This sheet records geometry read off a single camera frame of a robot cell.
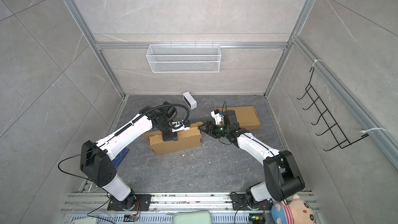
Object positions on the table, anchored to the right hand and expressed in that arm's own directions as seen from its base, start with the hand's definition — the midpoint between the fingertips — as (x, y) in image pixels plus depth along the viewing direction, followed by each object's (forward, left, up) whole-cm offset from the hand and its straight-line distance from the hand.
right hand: (201, 128), depth 83 cm
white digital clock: (+29, +8, -8) cm, 31 cm away
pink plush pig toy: (-38, -40, -8) cm, 56 cm away
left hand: (-1, +14, -1) cm, 14 cm away
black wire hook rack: (-11, -55, +17) cm, 58 cm away
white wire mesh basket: (+46, +20, +15) cm, 52 cm away
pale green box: (-39, +4, -11) cm, 40 cm away
